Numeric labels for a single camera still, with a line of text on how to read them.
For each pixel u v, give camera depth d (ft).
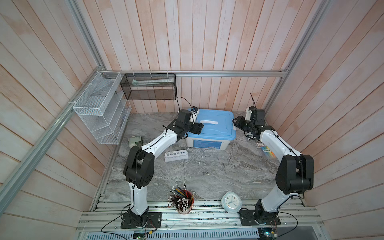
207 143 3.05
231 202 2.51
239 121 2.65
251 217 2.40
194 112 2.56
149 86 2.96
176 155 3.04
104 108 2.26
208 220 2.45
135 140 3.29
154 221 2.40
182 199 2.09
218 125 3.03
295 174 1.52
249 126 2.31
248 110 2.70
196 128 2.67
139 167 1.62
